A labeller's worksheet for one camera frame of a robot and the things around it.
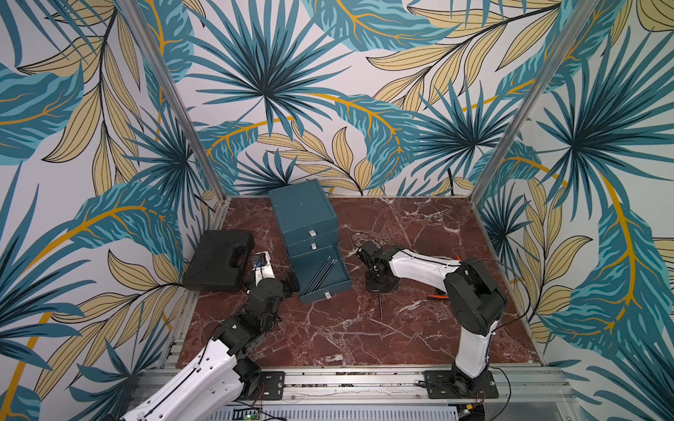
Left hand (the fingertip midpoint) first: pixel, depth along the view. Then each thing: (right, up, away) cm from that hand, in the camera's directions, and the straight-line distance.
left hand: (278, 271), depth 77 cm
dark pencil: (+12, -4, +17) cm, 22 cm away
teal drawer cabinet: (+8, +15, +5) cm, 18 cm away
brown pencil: (+13, -4, +18) cm, 22 cm away
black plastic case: (-24, +1, +16) cm, 29 cm away
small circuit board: (-6, -39, -6) cm, 39 cm away
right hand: (+31, -8, +16) cm, 36 cm away
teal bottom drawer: (+11, -4, +17) cm, 21 cm away
